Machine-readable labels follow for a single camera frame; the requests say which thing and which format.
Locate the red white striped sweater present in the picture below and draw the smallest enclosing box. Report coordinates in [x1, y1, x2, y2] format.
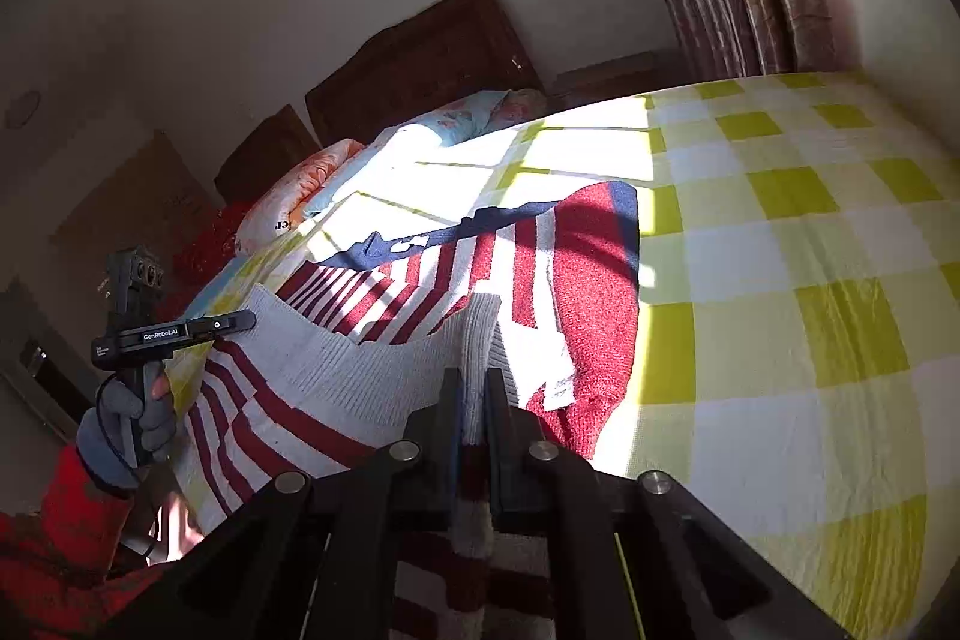
[169, 180, 641, 640]

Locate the red sleeved left forearm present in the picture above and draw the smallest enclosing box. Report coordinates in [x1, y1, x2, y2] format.
[0, 445, 171, 638]

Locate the grey gloved left hand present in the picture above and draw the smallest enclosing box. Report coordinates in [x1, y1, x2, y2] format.
[75, 362, 178, 497]

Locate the red fabric pile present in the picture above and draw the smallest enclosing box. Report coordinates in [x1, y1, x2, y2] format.
[156, 202, 254, 321]

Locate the orange white floral pillow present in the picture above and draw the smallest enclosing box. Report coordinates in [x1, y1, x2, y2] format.
[235, 138, 364, 257]

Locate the dark wooden headboard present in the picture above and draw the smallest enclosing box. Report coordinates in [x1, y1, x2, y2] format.
[304, 0, 544, 145]
[213, 104, 320, 205]

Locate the yellow green checkered bedspread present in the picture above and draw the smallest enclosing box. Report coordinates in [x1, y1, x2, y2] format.
[190, 73, 958, 638]

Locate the dark wooden nightstand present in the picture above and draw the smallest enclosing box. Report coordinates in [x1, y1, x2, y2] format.
[547, 50, 692, 110]

